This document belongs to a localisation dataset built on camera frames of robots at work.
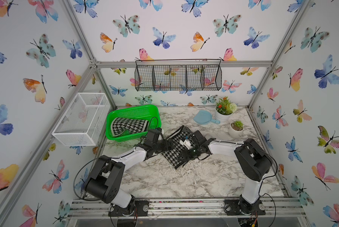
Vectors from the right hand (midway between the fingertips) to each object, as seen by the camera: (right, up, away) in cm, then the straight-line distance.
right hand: (181, 158), depth 88 cm
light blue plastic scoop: (+20, +26, +28) cm, 43 cm away
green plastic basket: (-24, +29, +26) cm, 46 cm away
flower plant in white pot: (+31, +31, +11) cm, 45 cm away
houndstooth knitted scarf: (-5, +3, 0) cm, 6 cm away
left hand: (-5, +9, +1) cm, 10 cm away
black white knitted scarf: (-40, +20, +6) cm, 45 cm away
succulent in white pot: (+38, +18, +9) cm, 43 cm away
